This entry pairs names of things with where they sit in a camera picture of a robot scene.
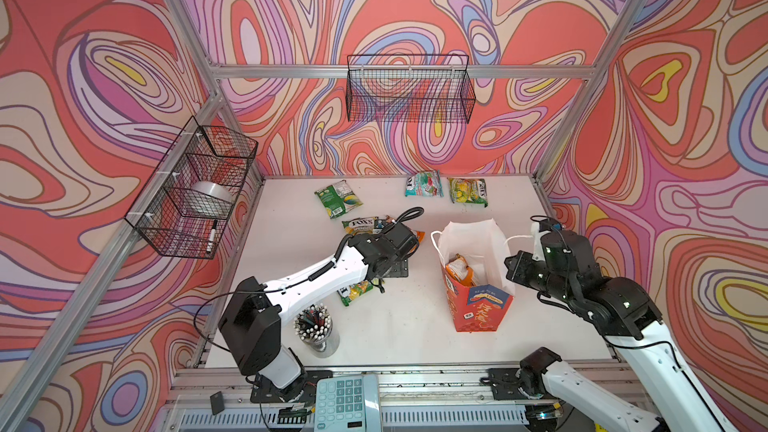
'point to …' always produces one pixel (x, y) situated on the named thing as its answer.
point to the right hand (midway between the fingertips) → (506, 268)
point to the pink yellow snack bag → (460, 270)
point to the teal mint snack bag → (424, 184)
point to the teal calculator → (347, 404)
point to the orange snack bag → (419, 236)
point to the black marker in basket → (212, 236)
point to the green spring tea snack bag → (360, 225)
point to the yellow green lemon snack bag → (468, 190)
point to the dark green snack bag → (338, 198)
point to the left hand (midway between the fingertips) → (392, 264)
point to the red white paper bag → (477, 273)
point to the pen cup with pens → (314, 326)
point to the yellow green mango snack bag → (352, 291)
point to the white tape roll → (209, 200)
